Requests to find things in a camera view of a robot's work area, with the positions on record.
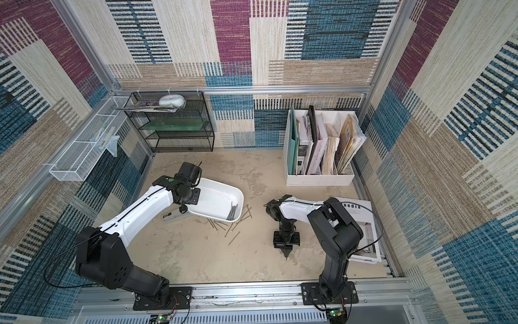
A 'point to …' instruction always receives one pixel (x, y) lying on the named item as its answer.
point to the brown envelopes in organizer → (353, 138)
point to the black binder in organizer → (311, 120)
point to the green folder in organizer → (293, 144)
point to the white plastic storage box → (218, 201)
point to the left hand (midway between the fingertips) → (189, 195)
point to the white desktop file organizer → (320, 146)
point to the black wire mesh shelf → (173, 121)
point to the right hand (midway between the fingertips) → (285, 253)
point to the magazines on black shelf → (153, 106)
